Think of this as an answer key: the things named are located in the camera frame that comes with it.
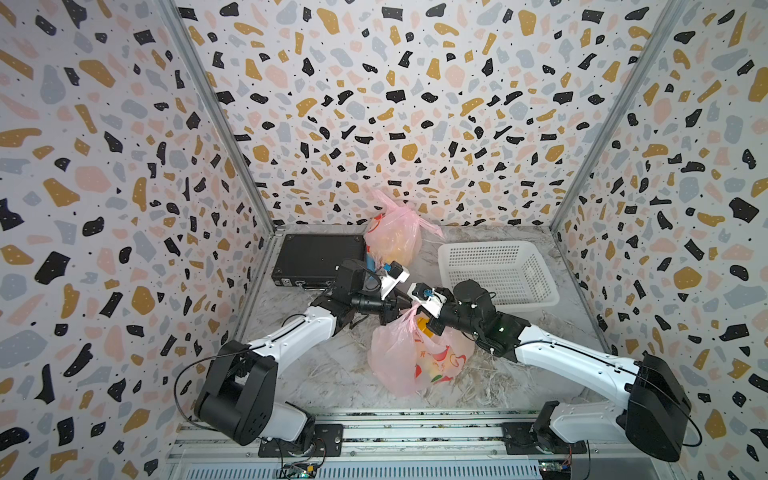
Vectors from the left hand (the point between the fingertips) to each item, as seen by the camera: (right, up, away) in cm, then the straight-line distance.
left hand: (419, 308), depth 76 cm
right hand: (-1, +2, 0) cm, 2 cm away
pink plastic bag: (-7, +21, +28) cm, 35 cm away
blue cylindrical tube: (-16, +10, +31) cm, 36 cm away
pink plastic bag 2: (-4, -11, -6) cm, 13 cm away
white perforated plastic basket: (+36, +8, +34) cm, 50 cm away
